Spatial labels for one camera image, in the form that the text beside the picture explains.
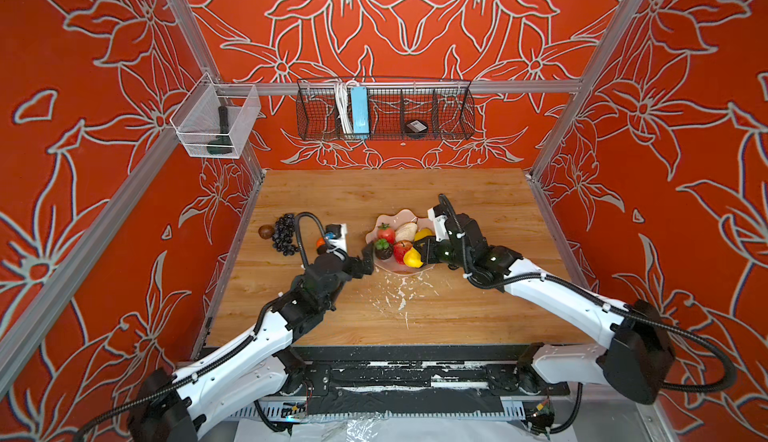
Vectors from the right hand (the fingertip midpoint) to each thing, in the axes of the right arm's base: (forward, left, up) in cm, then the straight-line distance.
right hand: (408, 244), depth 78 cm
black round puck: (+38, -5, +9) cm, 40 cm away
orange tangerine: (-7, +20, +13) cm, 25 cm away
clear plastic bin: (+37, +58, +15) cm, 71 cm away
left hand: (0, +13, +3) cm, 13 cm away
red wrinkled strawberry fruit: (+5, +1, -12) cm, 13 cm away
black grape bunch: (+15, +40, -13) cm, 45 cm away
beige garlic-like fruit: (+12, -1, -12) cm, 17 cm away
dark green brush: (+23, +50, +17) cm, 58 cm away
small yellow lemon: (-4, -1, -1) cm, 4 cm away
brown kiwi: (+14, +46, -13) cm, 50 cm away
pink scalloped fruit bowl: (+1, +5, -13) cm, 14 cm away
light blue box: (+37, +13, +16) cm, 43 cm away
